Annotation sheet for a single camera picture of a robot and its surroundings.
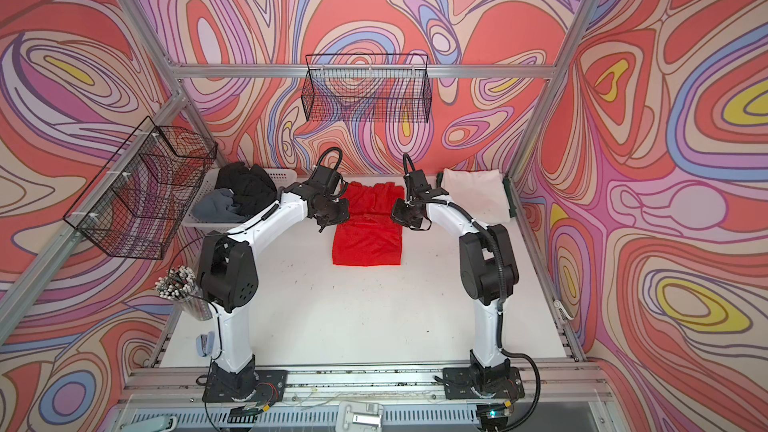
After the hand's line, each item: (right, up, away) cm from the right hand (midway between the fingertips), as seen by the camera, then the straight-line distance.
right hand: (396, 223), depth 97 cm
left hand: (-14, +3, -3) cm, 15 cm away
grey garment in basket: (-61, +5, +1) cm, 61 cm away
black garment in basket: (-51, +12, +7) cm, 52 cm away
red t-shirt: (-9, -5, 0) cm, 10 cm away
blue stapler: (-52, -31, -18) cm, 63 cm away
